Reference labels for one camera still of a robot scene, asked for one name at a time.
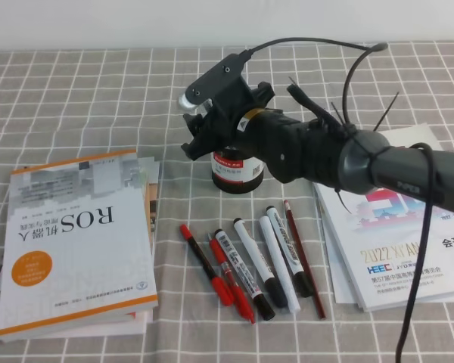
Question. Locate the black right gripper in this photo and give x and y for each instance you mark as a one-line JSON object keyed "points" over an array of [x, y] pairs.
{"points": [[216, 129]]}

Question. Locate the dark red pencil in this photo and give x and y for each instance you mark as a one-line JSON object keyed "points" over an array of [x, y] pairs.
{"points": [[303, 259]]}

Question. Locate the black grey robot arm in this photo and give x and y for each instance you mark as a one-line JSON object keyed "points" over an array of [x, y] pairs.
{"points": [[324, 150]]}

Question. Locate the black mesh pen holder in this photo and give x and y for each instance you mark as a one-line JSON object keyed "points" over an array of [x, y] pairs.
{"points": [[234, 172]]}

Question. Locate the black red slim pen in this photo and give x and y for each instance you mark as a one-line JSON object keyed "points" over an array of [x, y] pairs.
{"points": [[217, 283]]}

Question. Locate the red marker pen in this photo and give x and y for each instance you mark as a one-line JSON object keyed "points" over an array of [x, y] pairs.
{"points": [[240, 301]]}

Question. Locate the grey checkered tablecloth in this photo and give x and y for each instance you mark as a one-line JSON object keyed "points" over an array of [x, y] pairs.
{"points": [[60, 105]]}

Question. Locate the plain white marker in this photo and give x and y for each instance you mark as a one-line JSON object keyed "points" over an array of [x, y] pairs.
{"points": [[279, 264]]}

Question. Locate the white orange ROS book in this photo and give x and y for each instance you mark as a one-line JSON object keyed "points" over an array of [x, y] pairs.
{"points": [[77, 248]]}

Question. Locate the white marker black cap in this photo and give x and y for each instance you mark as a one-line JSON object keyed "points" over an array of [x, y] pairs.
{"points": [[271, 282]]}

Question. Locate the white marker grey lettering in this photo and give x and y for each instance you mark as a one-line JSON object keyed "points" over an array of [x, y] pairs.
{"points": [[302, 283]]}

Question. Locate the white marker barcode label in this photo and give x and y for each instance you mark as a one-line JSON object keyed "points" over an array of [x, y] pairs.
{"points": [[247, 279]]}

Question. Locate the HEEC show catalogue book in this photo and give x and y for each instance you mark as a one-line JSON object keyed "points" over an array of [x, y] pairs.
{"points": [[378, 235]]}

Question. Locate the white booklet under catalogue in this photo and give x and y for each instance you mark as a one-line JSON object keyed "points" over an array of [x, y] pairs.
{"points": [[344, 291]]}

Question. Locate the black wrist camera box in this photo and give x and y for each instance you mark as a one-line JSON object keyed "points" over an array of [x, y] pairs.
{"points": [[214, 81]]}

